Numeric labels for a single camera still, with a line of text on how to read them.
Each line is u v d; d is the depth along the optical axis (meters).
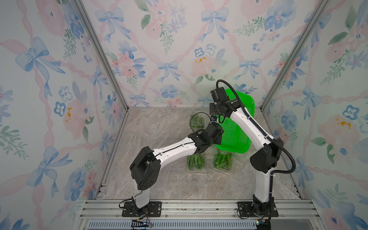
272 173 0.55
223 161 0.88
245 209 0.74
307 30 0.77
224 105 0.61
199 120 1.07
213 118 0.72
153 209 0.74
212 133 0.62
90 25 0.75
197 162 0.87
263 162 0.57
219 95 0.65
